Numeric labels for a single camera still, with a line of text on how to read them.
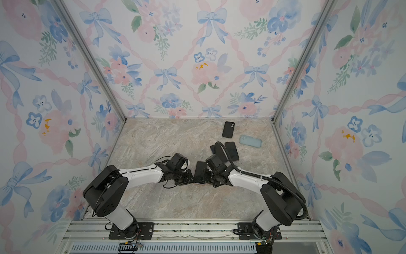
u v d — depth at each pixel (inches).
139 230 28.5
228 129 45.1
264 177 19.2
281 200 17.3
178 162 28.4
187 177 31.3
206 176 30.7
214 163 27.2
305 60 33.9
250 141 42.1
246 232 28.8
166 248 27.7
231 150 40.6
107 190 19.4
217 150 39.8
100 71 36.5
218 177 26.1
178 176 30.0
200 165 37.5
